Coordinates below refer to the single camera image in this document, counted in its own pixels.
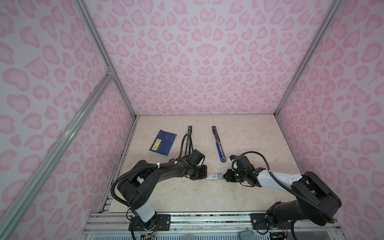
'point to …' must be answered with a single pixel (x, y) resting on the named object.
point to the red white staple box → (211, 176)
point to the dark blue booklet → (163, 143)
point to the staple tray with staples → (219, 175)
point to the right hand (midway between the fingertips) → (224, 175)
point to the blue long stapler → (218, 144)
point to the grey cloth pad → (247, 235)
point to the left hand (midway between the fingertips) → (209, 174)
